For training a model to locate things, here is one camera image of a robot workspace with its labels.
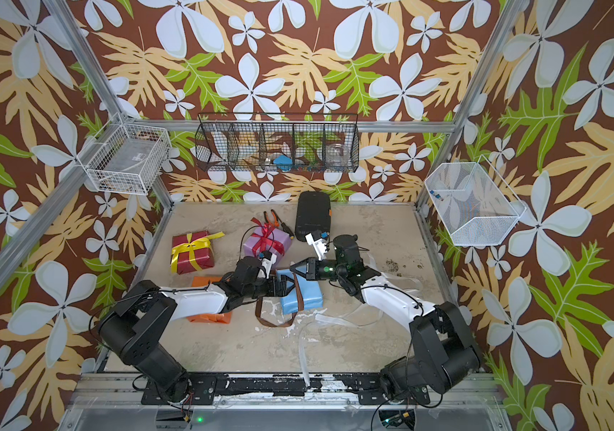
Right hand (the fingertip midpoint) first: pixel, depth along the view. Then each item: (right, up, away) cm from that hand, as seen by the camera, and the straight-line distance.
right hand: (290, 268), depth 78 cm
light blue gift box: (+6, -8, +8) cm, 13 cm away
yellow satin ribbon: (-37, +5, +18) cm, 42 cm away
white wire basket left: (-54, +36, +8) cm, 65 cm away
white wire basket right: (+58, +19, +5) cm, 62 cm away
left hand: (-1, -6, +12) cm, 13 cm away
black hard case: (+8, +19, +37) cm, 42 cm away
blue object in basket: (-3, +35, +15) cm, 38 cm away
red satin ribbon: (-10, +12, +23) cm, 28 cm away
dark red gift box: (-33, +2, +17) cm, 37 cm away
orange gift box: (-23, -16, +4) cm, 29 cm away
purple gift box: (-7, +10, +23) cm, 26 cm away
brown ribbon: (-12, -14, +13) cm, 22 cm away
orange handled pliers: (-8, +15, +36) cm, 39 cm away
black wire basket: (-6, +44, +20) cm, 49 cm away
